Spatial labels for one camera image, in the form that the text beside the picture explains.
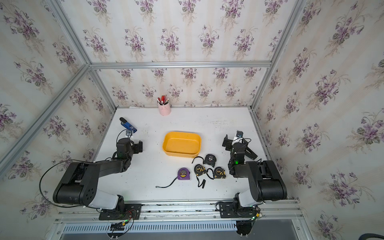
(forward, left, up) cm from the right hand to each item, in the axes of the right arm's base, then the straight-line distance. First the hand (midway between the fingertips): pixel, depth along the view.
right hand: (236, 136), depth 91 cm
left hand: (-3, +65, -3) cm, 65 cm away
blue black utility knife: (+14, +76, -7) cm, 77 cm away
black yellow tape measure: (-12, +17, -6) cm, 22 cm away
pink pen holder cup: (+28, +50, -5) cm, 57 cm away
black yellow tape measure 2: (-19, +23, -6) cm, 30 cm away
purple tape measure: (-21, +32, -6) cm, 39 cm away
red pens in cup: (+31, +51, +1) cm, 59 cm away
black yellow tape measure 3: (-20, +12, -7) cm, 24 cm away
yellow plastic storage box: (-2, +34, -6) cm, 34 cm away
